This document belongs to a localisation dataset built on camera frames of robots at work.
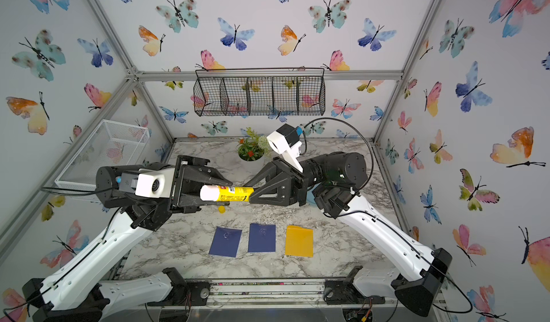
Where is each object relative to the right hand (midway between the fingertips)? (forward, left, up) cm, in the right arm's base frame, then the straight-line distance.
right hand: (254, 201), depth 38 cm
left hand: (-1, +5, +3) cm, 6 cm away
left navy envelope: (+10, +19, -53) cm, 57 cm away
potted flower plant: (+45, +12, -37) cm, 60 cm away
